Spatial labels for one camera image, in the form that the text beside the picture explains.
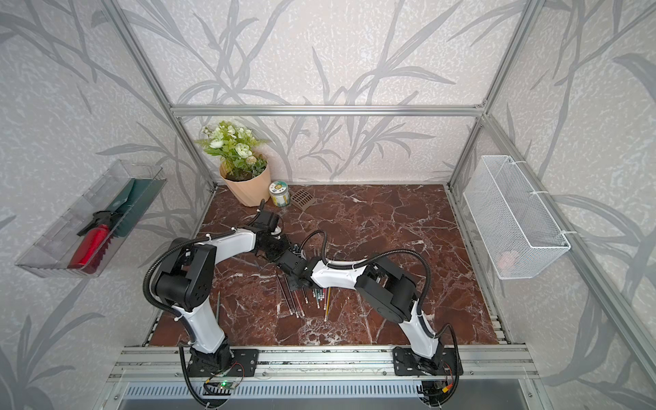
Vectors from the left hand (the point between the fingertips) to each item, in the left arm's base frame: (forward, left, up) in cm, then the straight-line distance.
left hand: (296, 251), depth 96 cm
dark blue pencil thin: (-18, +1, -1) cm, 18 cm away
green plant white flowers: (+30, +23, +25) cm, 46 cm away
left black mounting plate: (-37, +11, -1) cm, 38 cm away
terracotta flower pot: (+23, +21, +7) cm, 32 cm away
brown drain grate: (+26, 0, 0) cm, 26 cm away
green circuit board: (-41, +15, -2) cm, 44 cm away
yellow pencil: (-20, -13, -1) cm, 24 cm away
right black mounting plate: (-37, -47, +3) cm, 60 cm away
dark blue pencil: (-17, 0, -1) cm, 17 cm away
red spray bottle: (-15, +42, +33) cm, 55 cm away
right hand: (-9, -1, -2) cm, 10 cm away
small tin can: (+25, +10, +5) cm, 27 cm away
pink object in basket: (-14, -64, +21) cm, 69 cm away
